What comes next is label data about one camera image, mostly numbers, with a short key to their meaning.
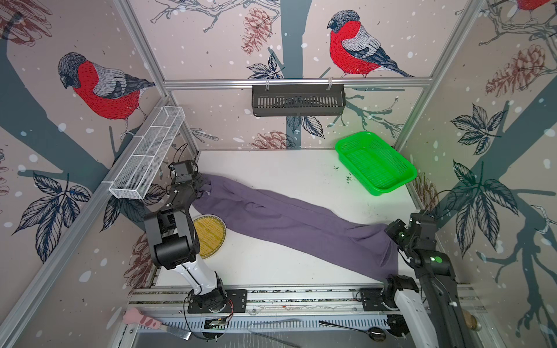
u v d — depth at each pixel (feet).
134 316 2.25
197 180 2.80
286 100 3.51
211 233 2.93
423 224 1.83
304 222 3.04
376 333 2.20
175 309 2.42
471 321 2.16
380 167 3.74
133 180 2.30
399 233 2.19
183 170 2.42
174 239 1.56
